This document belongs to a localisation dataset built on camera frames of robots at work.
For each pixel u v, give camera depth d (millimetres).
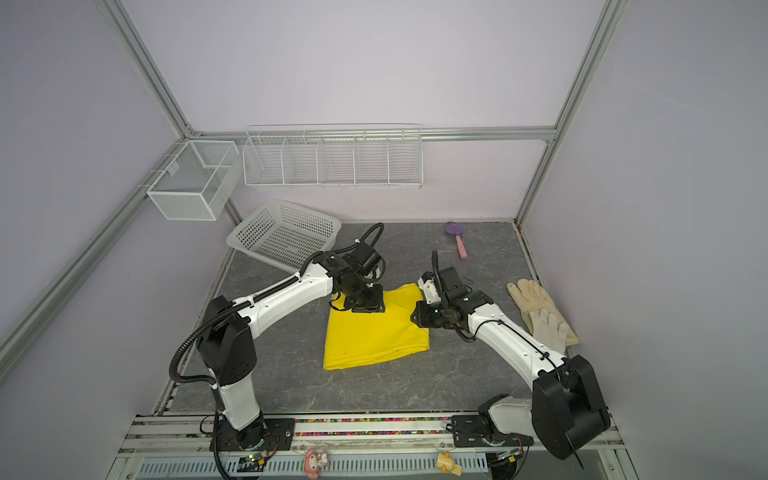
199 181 965
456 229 1184
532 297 990
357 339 861
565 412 407
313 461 680
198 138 930
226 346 463
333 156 1006
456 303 619
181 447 735
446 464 667
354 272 675
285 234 1166
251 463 723
